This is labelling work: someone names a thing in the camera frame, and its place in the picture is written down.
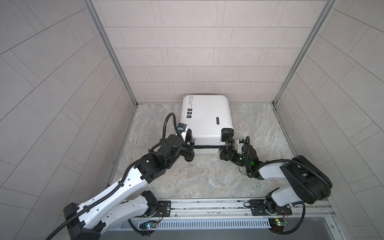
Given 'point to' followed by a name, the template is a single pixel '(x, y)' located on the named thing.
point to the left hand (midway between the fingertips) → (192, 137)
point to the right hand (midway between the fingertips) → (223, 154)
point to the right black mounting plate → (259, 209)
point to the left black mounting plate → (163, 209)
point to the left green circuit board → (147, 225)
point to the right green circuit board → (277, 224)
